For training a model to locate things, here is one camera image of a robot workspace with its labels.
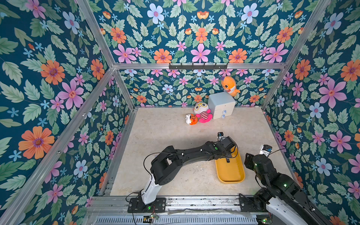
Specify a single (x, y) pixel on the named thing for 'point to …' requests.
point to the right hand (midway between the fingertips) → (248, 154)
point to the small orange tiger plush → (191, 119)
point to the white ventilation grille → (180, 220)
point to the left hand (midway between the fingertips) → (231, 151)
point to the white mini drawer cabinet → (221, 105)
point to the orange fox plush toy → (228, 85)
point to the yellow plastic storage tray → (232, 172)
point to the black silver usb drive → (228, 160)
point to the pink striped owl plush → (203, 112)
